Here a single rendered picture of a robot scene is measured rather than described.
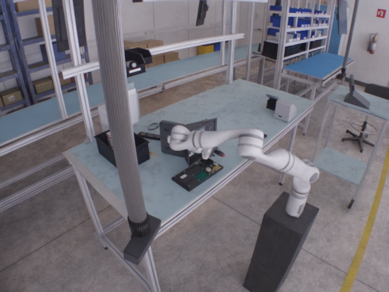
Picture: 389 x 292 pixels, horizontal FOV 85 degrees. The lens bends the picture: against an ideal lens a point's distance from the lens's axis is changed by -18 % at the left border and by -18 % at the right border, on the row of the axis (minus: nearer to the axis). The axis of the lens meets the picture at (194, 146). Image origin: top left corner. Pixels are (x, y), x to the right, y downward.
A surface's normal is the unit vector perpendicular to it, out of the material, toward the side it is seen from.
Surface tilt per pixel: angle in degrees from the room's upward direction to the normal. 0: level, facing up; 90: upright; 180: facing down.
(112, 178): 0
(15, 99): 90
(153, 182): 0
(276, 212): 0
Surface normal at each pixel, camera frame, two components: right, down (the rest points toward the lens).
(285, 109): -0.66, 0.41
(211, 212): 0.00, -0.84
